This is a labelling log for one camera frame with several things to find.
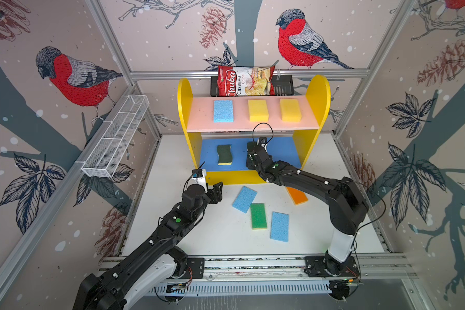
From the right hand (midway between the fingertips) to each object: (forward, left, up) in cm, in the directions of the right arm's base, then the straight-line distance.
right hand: (251, 160), depth 91 cm
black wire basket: (+32, -16, +20) cm, 42 cm away
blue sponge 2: (-25, -13, -14) cm, 32 cm away
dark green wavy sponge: (+1, +13, +3) cm, 13 cm away
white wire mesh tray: (-11, +55, +18) cm, 59 cm away
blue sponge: (-14, +3, -14) cm, 20 cm away
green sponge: (-22, -4, -13) cm, 26 cm away
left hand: (-16, +15, +4) cm, 22 cm away
